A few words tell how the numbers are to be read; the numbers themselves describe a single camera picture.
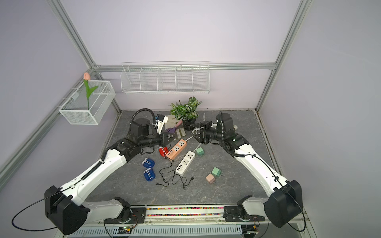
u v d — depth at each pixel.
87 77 0.83
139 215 0.74
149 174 0.85
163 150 0.94
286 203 0.39
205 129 0.65
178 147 0.96
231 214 0.74
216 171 0.86
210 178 0.84
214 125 0.70
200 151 0.95
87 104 0.80
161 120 0.66
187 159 0.91
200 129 0.66
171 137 0.73
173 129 1.05
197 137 0.70
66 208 0.37
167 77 0.98
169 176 0.87
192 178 0.86
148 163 0.89
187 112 0.88
